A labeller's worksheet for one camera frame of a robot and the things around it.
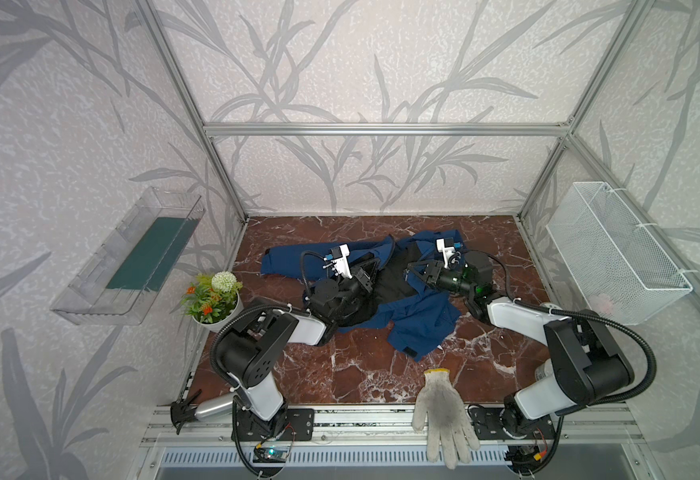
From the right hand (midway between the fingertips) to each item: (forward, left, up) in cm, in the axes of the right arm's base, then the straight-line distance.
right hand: (410, 261), depth 84 cm
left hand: (-1, +7, +4) cm, 8 cm away
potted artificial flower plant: (-12, +54, -2) cm, 55 cm away
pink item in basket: (-15, -45, +3) cm, 48 cm away
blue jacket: (-10, -3, -14) cm, 17 cm away
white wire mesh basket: (-15, -41, +17) cm, 47 cm away
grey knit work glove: (-39, -8, -17) cm, 43 cm away
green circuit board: (-44, +36, -18) cm, 59 cm away
